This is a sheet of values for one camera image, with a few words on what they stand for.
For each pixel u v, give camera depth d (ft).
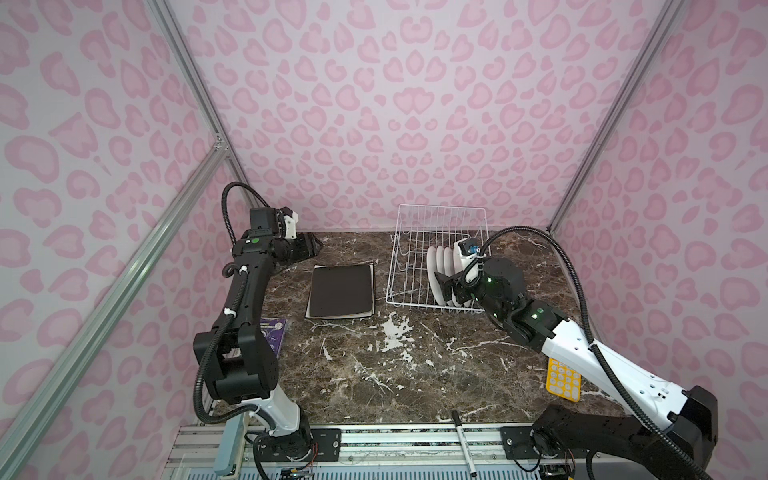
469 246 2.01
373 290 3.32
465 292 2.14
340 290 3.40
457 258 2.06
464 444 2.38
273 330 3.00
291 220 2.56
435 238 3.81
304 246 2.47
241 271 1.73
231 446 2.26
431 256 2.96
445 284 2.14
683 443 1.20
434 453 2.37
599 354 1.48
